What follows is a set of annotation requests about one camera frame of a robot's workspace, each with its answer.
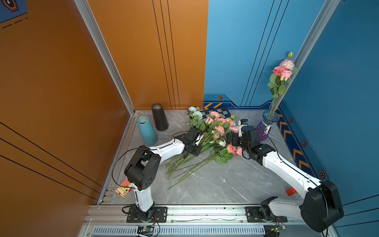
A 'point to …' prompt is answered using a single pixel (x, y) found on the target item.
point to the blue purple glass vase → (263, 128)
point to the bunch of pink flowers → (214, 128)
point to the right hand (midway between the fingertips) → (233, 134)
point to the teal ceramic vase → (148, 133)
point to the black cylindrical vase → (161, 121)
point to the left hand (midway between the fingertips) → (198, 147)
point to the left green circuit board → (145, 230)
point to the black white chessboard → (222, 110)
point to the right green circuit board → (279, 228)
